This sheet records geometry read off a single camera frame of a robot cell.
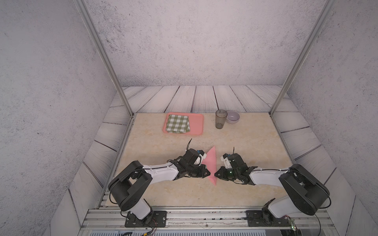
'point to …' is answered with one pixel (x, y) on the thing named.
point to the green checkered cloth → (177, 124)
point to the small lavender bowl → (233, 116)
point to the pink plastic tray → (196, 123)
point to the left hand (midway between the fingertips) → (212, 175)
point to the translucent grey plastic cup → (220, 116)
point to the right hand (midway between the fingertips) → (215, 175)
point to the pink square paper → (210, 162)
